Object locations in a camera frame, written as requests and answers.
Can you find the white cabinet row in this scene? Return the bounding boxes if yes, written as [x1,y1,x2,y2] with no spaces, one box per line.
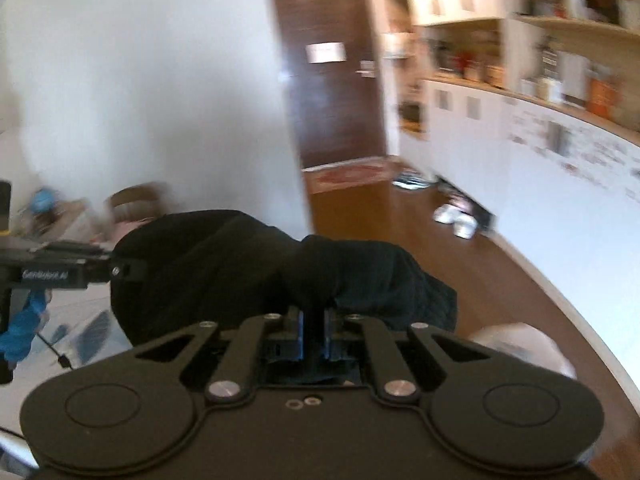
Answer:
[397,77,640,281]

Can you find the red doormat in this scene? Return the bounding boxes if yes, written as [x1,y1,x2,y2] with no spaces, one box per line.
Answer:
[303,157,398,195]

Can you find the dark brown door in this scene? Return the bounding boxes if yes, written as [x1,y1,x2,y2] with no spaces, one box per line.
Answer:
[273,0,386,169]

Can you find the black pants with white lettering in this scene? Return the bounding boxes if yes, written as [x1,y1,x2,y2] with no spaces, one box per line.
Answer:
[111,210,458,346]

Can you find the blue grey sneaker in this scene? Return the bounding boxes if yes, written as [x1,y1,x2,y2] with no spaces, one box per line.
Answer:
[392,169,434,191]

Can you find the wooden wall shelf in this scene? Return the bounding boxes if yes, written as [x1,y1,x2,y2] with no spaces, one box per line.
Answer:
[407,0,639,131]

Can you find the wooden chair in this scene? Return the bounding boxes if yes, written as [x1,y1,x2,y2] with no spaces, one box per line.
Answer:
[106,182,169,223]

